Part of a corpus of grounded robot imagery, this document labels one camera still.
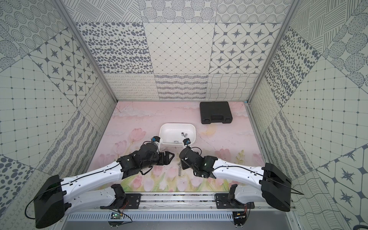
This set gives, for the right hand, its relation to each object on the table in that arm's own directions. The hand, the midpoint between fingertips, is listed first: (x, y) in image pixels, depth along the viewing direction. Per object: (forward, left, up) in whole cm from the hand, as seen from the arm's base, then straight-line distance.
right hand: (185, 156), depth 81 cm
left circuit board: (-27, +35, -10) cm, 45 cm away
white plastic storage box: (+20, +11, -9) cm, 25 cm away
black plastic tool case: (+39, -22, -5) cm, 45 cm away
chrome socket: (+19, +3, -7) cm, 21 cm away
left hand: (0, +8, +4) cm, 9 cm away
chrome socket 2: (+19, +1, -8) cm, 20 cm away
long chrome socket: (-6, +4, -9) cm, 11 cm away
